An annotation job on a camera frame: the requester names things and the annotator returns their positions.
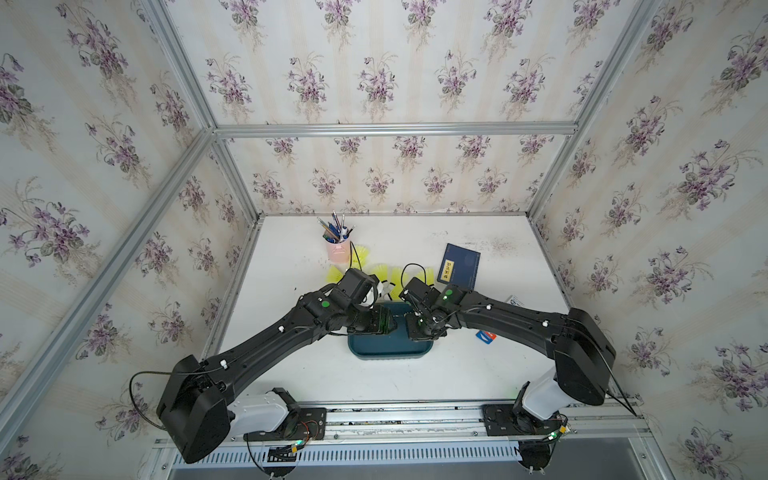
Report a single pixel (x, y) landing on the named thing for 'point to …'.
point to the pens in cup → (334, 229)
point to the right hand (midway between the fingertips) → (415, 336)
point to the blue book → (459, 266)
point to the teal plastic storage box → (393, 345)
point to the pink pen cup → (338, 252)
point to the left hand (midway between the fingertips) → (396, 329)
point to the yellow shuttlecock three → (385, 273)
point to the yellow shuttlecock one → (359, 256)
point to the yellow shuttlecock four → (427, 275)
